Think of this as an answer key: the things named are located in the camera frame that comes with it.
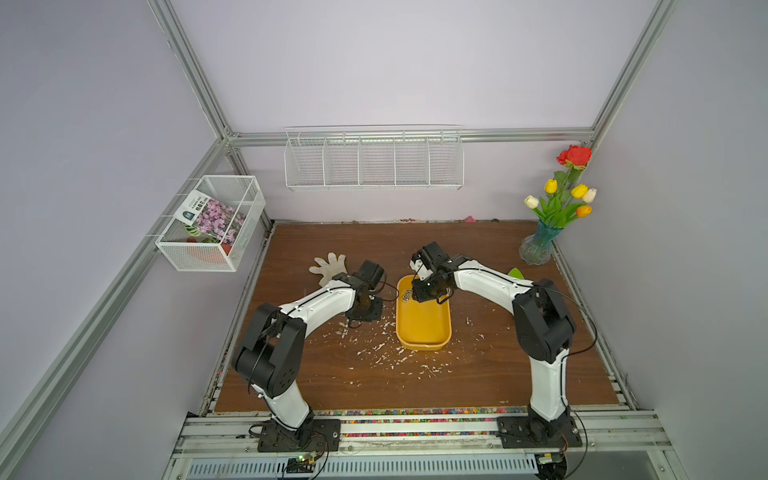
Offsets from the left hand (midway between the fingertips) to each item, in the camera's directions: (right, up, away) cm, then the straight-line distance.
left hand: (372, 316), depth 90 cm
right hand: (+13, +6, +5) cm, 16 cm away
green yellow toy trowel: (+50, +12, +15) cm, 54 cm away
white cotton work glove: (-16, +13, +15) cm, 26 cm away
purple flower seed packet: (-38, +28, -15) cm, 50 cm away
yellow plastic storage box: (+16, -4, +3) cm, 17 cm away
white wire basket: (-44, +20, -16) cm, 51 cm away
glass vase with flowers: (+60, +35, +3) cm, 70 cm away
